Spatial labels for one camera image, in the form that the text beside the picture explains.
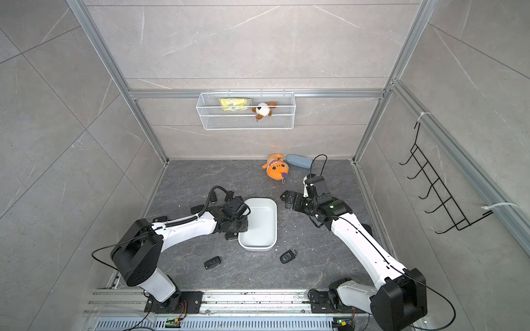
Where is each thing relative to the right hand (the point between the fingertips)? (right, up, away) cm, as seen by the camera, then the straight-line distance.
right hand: (295, 200), depth 81 cm
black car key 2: (-33, -25, +1) cm, 42 cm away
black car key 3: (-62, -11, +15) cm, 65 cm away
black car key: (-27, -16, +8) cm, 32 cm away
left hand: (-20, -11, +9) cm, 25 cm away
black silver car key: (-3, -23, +3) cm, 24 cm away
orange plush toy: (-7, +14, +24) cm, 28 cm away
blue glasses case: (+7, +19, +35) cm, 40 cm away
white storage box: (-14, -16, +10) cm, 24 cm away
